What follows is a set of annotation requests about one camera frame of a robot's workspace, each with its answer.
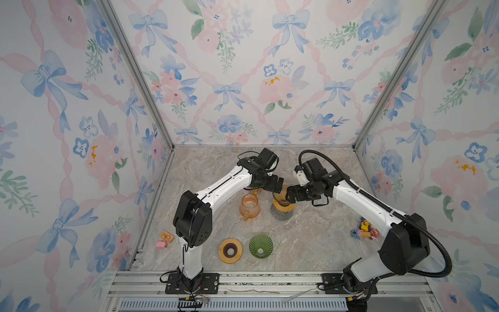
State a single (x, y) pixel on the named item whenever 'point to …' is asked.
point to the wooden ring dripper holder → (283, 206)
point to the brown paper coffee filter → (281, 197)
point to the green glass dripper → (260, 246)
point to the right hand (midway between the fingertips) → (294, 194)
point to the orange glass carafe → (250, 207)
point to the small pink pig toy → (161, 244)
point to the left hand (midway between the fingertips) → (274, 184)
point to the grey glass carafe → (281, 215)
